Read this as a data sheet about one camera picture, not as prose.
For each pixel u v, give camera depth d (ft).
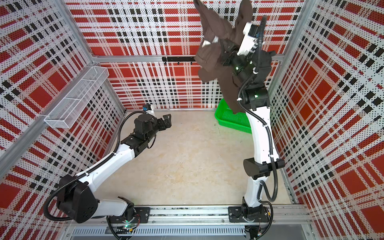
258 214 2.21
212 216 2.46
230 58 1.58
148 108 2.25
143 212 2.46
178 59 2.90
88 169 1.50
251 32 1.44
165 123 2.39
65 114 2.26
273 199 1.35
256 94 1.48
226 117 3.88
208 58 1.82
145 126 1.95
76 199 1.33
